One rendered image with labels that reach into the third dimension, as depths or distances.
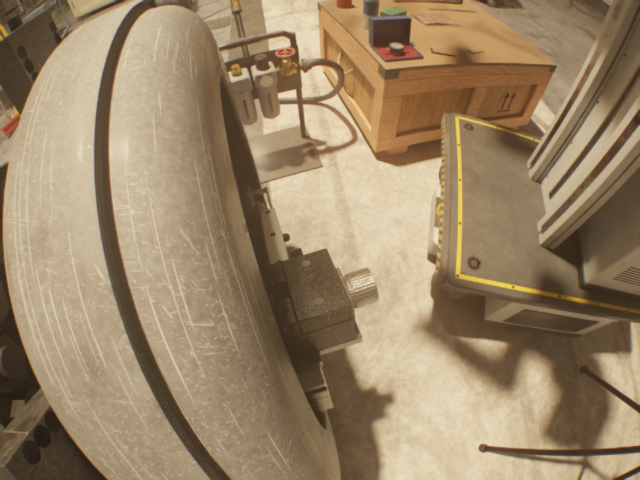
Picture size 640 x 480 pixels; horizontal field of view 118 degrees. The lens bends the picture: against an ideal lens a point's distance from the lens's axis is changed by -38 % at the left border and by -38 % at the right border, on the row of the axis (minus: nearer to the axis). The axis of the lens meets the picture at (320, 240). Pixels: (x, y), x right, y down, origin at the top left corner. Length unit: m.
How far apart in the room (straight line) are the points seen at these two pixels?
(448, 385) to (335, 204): 0.80
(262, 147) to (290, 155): 0.15
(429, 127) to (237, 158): 0.98
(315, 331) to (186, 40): 0.28
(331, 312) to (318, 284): 0.04
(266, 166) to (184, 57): 1.21
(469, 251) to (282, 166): 0.88
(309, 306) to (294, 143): 1.21
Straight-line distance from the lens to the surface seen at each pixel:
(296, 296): 0.32
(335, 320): 0.31
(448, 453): 1.12
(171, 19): 0.26
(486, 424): 1.16
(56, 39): 0.33
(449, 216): 0.90
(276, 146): 1.47
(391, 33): 1.29
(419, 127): 1.42
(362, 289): 0.34
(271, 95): 1.20
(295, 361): 0.35
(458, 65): 1.28
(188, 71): 0.20
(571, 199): 0.90
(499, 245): 0.92
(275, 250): 0.50
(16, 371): 0.42
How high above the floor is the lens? 1.03
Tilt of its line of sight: 62 degrees down
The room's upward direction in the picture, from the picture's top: 5 degrees counter-clockwise
